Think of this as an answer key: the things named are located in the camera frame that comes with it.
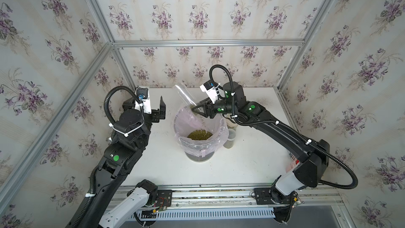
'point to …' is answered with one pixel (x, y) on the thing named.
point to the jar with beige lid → (231, 124)
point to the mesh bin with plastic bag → (186, 121)
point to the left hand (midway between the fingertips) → (147, 98)
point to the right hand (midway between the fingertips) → (199, 106)
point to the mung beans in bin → (200, 134)
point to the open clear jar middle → (230, 141)
